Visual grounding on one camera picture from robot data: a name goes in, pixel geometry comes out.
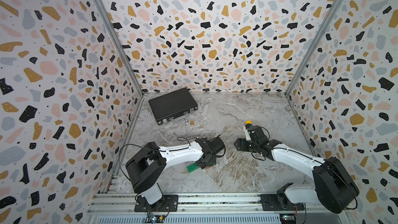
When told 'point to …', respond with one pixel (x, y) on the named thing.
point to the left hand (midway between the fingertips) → (212, 163)
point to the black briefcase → (174, 106)
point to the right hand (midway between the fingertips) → (238, 144)
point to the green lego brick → (192, 167)
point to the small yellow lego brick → (248, 122)
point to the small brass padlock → (192, 123)
